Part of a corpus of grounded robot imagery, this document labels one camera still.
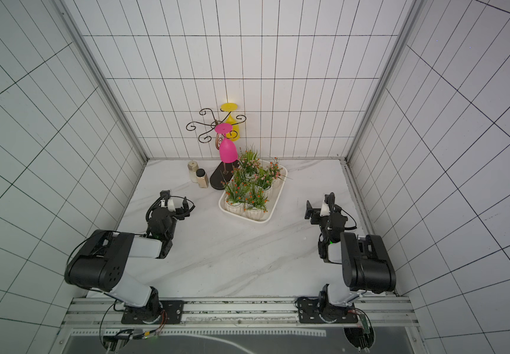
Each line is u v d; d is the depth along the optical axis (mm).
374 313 743
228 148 945
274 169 955
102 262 460
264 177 936
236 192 906
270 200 872
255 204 891
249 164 1001
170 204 801
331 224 682
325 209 793
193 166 1033
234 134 850
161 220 699
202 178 1025
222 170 1115
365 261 461
